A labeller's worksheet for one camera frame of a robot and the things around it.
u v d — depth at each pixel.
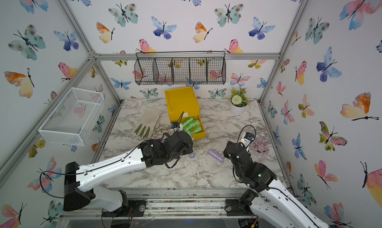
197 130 0.93
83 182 0.40
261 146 0.84
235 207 0.73
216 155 0.91
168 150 0.51
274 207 0.57
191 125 0.93
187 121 0.92
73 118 0.83
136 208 0.74
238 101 0.99
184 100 0.93
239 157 0.50
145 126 1.04
